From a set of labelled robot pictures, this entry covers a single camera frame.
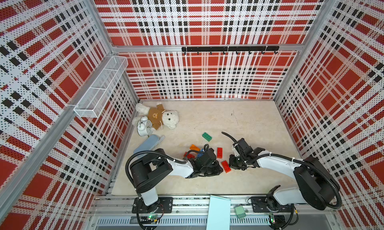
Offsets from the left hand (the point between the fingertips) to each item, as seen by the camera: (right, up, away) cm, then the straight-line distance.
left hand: (224, 170), depth 84 cm
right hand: (+4, +2, +2) cm, 5 cm away
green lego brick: (-9, +17, +14) cm, 24 cm away
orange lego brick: (-18, +11, +9) cm, 23 cm away
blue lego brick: (-14, +13, -15) cm, 25 cm away
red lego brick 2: (+1, +2, 0) cm, 2 cm away
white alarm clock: (-49, +24, +8) cm, 56 cm away
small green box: (+5, -15, -13) cm, 21 cm away
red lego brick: (-2, +7, +6) cm, 10 cm away
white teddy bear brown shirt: (-43, +31, +18) cm, 56 cm away
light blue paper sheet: (-5, -15, -15) cm, 22 cm away
